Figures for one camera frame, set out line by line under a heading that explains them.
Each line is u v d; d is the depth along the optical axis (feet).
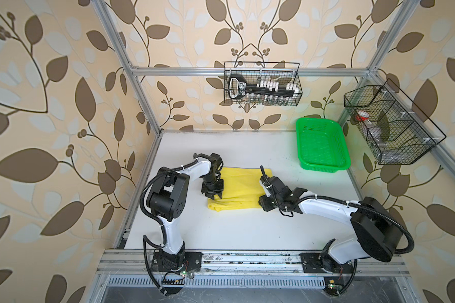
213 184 2.64
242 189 3.04
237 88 2.78
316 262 2.38
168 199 1.65
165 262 2.27
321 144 3.78
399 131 2.36
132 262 2.51
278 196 2.21
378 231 1.42
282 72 2.99
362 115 2.64
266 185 2.26
